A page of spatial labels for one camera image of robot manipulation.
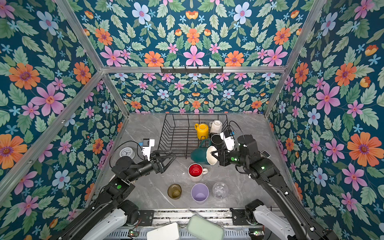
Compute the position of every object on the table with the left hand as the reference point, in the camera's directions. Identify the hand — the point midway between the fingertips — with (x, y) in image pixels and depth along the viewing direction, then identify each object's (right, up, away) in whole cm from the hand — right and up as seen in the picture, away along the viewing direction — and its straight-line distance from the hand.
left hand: (173, 154), depth 62 cm
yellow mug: (+12, +10, +34) cm, 37 cm away
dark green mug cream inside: (+12, -3, +17) cm, 21 cm away
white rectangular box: (-2, -36, +5) cm, 37 cm away
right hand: (+17, 0, +6) cm, 18 cm away
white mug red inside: (+8, -16, +26) cm, 32 cm away
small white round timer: (-37, -4, +33) cm, 50 cm away
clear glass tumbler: (+22, -24, +21) cm, 39 cm away
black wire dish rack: (-5, +6, +45) cm, 46 cm away
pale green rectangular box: (+11, -36, +7) cm, 38 cm away
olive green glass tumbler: (-3, -24, +19) cm, 31 cm away
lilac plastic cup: (+11, -25, +19) cm, 33 cm away
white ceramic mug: (+21, +12, +35) cm, 42 cm away
